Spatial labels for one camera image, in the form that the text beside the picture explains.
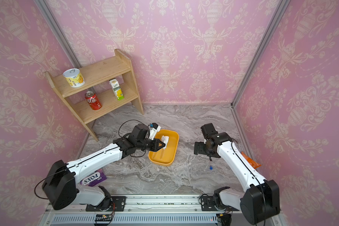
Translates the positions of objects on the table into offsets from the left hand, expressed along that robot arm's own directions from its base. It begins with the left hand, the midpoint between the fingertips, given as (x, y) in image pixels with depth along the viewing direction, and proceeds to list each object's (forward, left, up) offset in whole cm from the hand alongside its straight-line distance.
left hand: (165, 146), depth 78 cm
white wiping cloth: (+4, 0, +1) cm, 4 cm away
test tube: (-5, -28, -16) cm, 32 cm away
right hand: (-1, -22, -4) cm, 23 cm away
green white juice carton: (+32, +31, +14) cm, 47 cm away
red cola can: (+22, +43, +13) cm, 51 cm away
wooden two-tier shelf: (+33, +36, +16) cm, 52 cm away
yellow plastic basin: (+1, 0, -16) cm, 16 cm away
